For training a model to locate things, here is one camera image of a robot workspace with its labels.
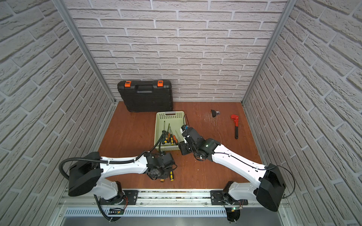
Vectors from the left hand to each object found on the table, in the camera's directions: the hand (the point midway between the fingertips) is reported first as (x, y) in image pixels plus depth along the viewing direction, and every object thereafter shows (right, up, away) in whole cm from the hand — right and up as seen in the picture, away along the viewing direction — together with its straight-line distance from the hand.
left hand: (169, 174), depth 81 cm
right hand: (+9, +18, -3) cm, 20 cm away
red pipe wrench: (+49, +32, +26) cm, 64 cm away
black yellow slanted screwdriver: (0, +19, +14) cm, 24 cm away
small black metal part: (+33, +37, +29) cm, 58 cm away
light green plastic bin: (-4, +26, +22) cm, 35 cm away
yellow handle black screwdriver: (-4, -2, -3) cm, 5 cm away
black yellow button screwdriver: (+1, 0, -1) cm, 2 cm away
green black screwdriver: (-6, +20, +14) cm, 25 cm away
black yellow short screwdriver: (0, +19, +14) cm, 24 cm away
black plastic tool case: (-19, +49, +18) cm, 56 cm away
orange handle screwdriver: (+3, +18, +14) cm, 23 cm away
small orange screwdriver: (-2, +20, +17) cm, 26 cm away
